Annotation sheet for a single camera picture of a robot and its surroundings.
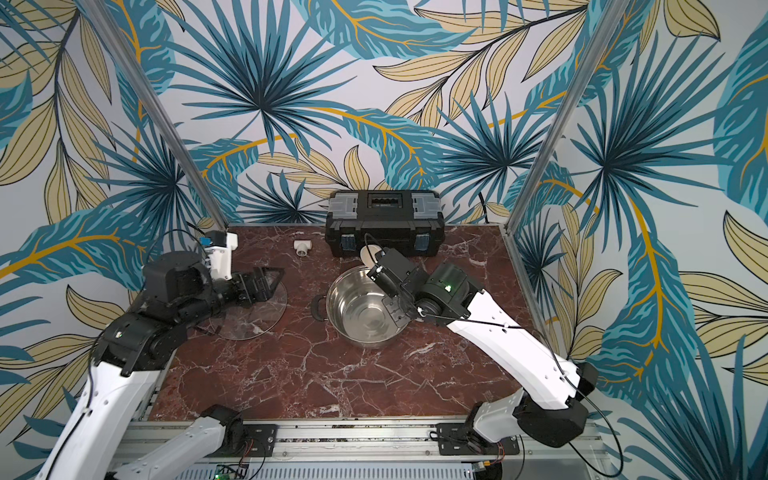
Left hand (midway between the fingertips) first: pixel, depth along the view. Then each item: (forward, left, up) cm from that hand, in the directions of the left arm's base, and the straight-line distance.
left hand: (269, 279), depth 63 cm
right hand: (-1, -29, -5) cm, 29 cm away
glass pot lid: (+6, +18, -33) cm, 38 cm away
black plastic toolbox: (+35, -31, -16) cm, 50 cm away
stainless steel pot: (+13, -14, -33) cm, 38 cm away
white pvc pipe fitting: (+35, +6, -32) cm, 48 cm away
